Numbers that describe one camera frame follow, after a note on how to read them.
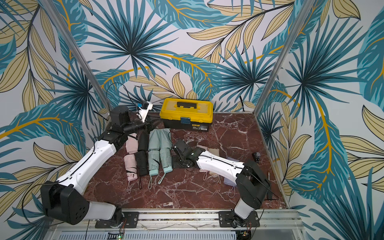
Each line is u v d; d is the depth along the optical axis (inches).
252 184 17.1
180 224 28.8
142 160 35.8
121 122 22.8
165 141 39.3
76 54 33.0
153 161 35.4
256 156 36.4
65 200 15.4
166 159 36.2
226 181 33.2
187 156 24.7
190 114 37.8
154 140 39.8
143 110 24.7
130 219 29.0
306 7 27.0
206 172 34.7
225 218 29.0
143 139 38.3
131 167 34.6
